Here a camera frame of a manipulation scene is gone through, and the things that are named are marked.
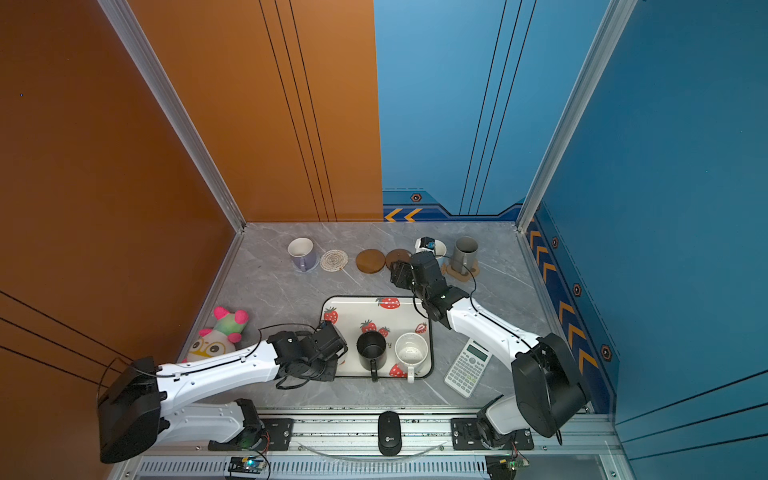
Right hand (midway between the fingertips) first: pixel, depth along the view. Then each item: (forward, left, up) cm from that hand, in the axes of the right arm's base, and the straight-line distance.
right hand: (396, 266), depth 85 cm
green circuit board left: (-45, +35, -18) cm, 60 cm away
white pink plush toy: (-16, +50, -11) cm, 54 cm away
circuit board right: (-45, -25, -19) cm, 55 cm away
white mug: (-18, -4, -16) cm, 24 cm away
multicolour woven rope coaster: (+16, +23, -17) cm, 33 cm away
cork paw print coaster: (+8, -25, -17) cm, 31 cm away
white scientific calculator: (-23, -20, -17) cm, 35 cm away
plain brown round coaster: (+15, +10, -17) cm, 25 cm away
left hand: (-24, +17, -15) cm, 33 cm away
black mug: (-18, +7, -15) cm, 25 cm away
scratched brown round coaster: (+18, 0, -16) cm, 24 cm away
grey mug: (+10, -22, -7) cm, 26 cm away
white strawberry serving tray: (-7, +2, -17) cm, 18 cm away
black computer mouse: (-39, +2, -17) cm, 42 cm away
